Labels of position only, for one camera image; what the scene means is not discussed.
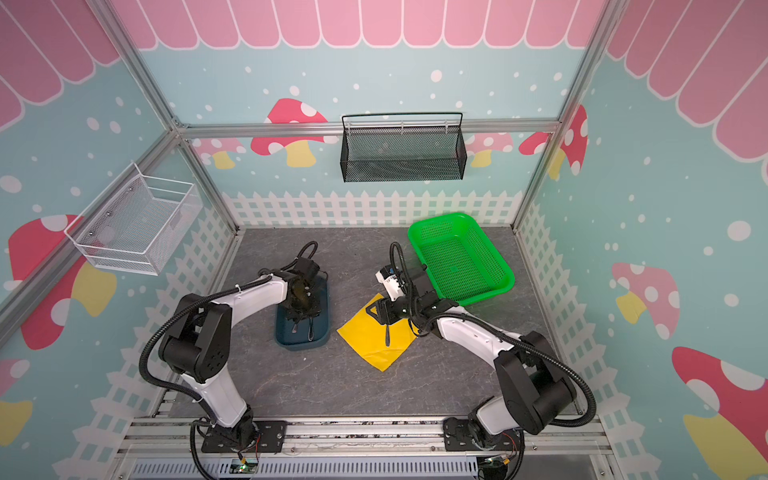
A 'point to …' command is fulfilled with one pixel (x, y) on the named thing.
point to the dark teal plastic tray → (286, 339)
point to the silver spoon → (294, 329)
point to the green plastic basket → (459, 258)
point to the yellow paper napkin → (367, 336)
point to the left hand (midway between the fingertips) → (313, 318)
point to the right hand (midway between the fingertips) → (373, 306)
